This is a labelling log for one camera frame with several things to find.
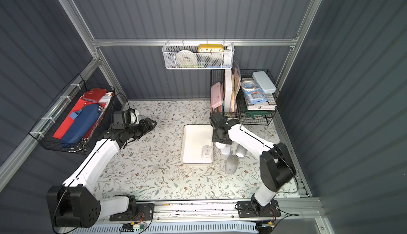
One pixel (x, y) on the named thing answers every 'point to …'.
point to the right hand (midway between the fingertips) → (223, 141)
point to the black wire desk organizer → (247, 114)
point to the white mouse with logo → (206, 154)
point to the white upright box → (228, 90)
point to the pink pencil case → (217, 95)
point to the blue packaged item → (256, 96)
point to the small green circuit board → (130, 227)
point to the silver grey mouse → (240, 151)
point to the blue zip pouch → (82, 119)
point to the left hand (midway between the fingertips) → (152, 125)
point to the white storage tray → (195, 137)
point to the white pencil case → (264, 81)
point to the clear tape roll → (248, 85)
